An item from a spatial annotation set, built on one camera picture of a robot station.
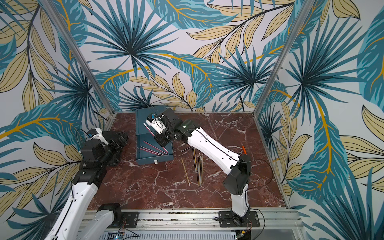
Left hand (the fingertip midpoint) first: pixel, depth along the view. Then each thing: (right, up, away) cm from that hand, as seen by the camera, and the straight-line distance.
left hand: (120, 138), depth 75 cm
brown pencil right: (+42, -21, +15) cm, 49 cm away
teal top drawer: (+13, -9, -3) cm, 16 cm away
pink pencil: (+13, -7, +7) cm, 17 cm away
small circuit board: (-1, -47, -3) cm, 47 cm away
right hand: (+18, +1, -1) cm, 18 cm away
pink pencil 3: (+15, +4, -3) cm, 16 cm away
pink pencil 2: (+9, -3, +9) cm, 13 cm away
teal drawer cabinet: (+8, -1, +11) cm, 14 cm away
